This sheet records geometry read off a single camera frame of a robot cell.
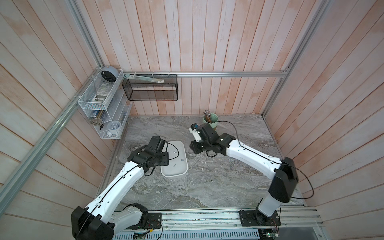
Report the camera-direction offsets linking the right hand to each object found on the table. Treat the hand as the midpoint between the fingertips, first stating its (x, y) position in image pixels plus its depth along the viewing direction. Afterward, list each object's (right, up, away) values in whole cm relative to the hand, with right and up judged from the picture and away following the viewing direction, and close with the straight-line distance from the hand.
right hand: (191, 145), depth 82 cm
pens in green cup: (+11, +18, +16) cm, 26 cm away
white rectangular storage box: (-8, -13, +10) cm, 18 cm away
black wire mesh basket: (-37, +37, +25) cm, 58 cm away
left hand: (-16, -8, -4) cm, 18 cm away
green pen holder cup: (+16, +14, +19) cm, 29 cm away
